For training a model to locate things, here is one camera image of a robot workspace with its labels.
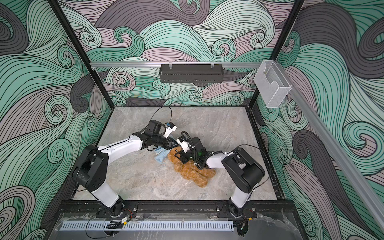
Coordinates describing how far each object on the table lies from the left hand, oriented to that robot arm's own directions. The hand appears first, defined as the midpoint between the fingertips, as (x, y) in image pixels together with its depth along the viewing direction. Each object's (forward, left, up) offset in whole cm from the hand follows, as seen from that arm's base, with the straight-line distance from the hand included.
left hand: (177, 143), depth 86 cm
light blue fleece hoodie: (-6, +10, -3) cm, 11 cm away
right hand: (-4, +1, -6) cm, 7 cm away
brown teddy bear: (-14, -7, -3) cm, 16 cm away
